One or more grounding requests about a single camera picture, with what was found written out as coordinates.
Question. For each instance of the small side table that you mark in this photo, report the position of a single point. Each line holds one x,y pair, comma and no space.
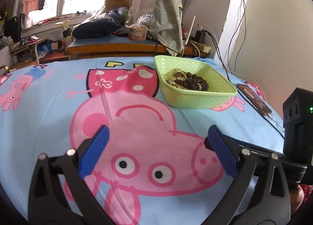
32,47

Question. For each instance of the dark navy clothing pile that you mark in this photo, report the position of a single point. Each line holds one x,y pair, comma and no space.
97,28

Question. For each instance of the clear plastic bag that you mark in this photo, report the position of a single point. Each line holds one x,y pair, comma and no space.
145,20

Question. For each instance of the black power adapter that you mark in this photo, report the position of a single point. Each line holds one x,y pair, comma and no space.
200,36

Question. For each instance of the wooden desk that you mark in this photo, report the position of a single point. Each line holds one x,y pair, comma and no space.
115,46

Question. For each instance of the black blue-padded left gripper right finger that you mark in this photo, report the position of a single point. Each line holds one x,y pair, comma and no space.
259,192

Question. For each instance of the black gripper device with lenses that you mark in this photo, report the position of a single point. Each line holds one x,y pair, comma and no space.
296,157

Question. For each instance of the green floral hanging cloth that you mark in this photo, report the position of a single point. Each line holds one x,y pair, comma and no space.
166,27

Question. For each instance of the cardboard box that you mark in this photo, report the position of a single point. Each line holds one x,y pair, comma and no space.
115,4

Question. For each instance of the black smartphone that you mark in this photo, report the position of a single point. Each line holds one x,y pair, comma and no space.
257,102

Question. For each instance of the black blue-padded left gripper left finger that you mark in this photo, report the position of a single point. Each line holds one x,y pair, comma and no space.
58,192

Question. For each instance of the light blue cartoon pig bedsheet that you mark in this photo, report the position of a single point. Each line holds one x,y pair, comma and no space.
155,168

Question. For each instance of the green plastic woven basket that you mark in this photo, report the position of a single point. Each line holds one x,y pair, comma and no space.
220,89

